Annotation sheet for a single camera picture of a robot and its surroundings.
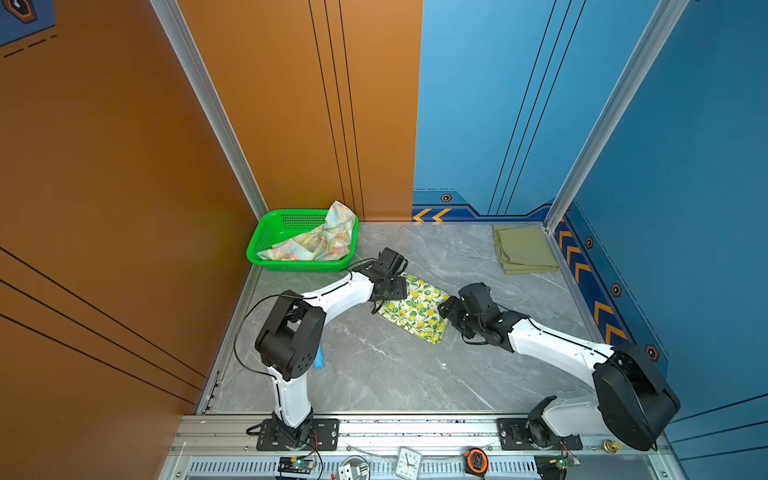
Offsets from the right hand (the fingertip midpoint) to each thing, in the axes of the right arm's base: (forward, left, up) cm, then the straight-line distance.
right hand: (442, 312), depth 88 cm
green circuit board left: (-36, +39, -8) cm, 54 cm away
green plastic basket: (+38, +61, -1) cm, 71 cm away
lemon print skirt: (+3, +6, -5) cm, 9 cm away
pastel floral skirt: (+32, +39, -4) cm, 51 cm away
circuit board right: (-36, -26, -7) cm, 45 cm away
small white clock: (-36, +11, -5) cm, 38 cm away
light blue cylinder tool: (-13, +36, -5) cm, 38 cm away
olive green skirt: (+33, -36, -9) cm, 50 cm away
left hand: (+10, +13, 0) cm, 16 cm away
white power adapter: (-38, +24, +1) cm, 45 cm away
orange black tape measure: (-36, -5, -4) cm, 36 cm away
